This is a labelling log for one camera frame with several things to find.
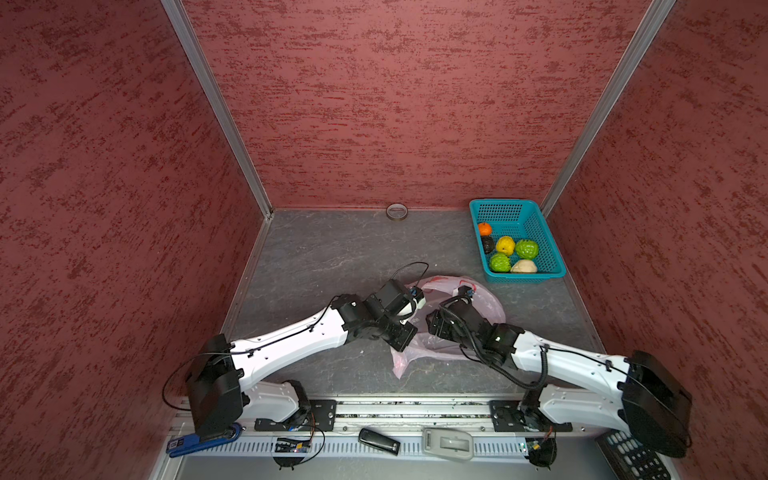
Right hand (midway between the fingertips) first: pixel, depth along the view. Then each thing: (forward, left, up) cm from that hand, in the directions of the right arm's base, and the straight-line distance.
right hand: (434, 329), depth 83 cm
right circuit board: (-28, -24, -9) cm, 38 cm away
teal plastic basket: (+45, -40, -4) cm, 61 cm away
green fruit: (+28, -36, -1) cm, 46 cm away
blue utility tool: (-25, +62, -2) cm, 67 cm away
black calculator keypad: (-31, -42, -4) cm, 52 cm away
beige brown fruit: (+21, -33, -1) cm, 39 cm away
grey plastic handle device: (-26, -1, -4) cm, 27 cm away
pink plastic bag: (+7, 0, +10) cm, 12 cm away
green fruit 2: (+23, -26, -1) cm, 35 cm away
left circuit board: (-25, +38, -8) cm, 47 cm away
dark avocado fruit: (+31, -23, 0) cm, 38 cm away
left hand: (-6, +8, +6) cm, 11 cm away
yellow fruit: (+30, -29, -1) cm, 42 cm away
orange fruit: (+40, -25, -3) cm, 47 cm away
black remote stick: (-25, +16, -4) cm, 30 cm away
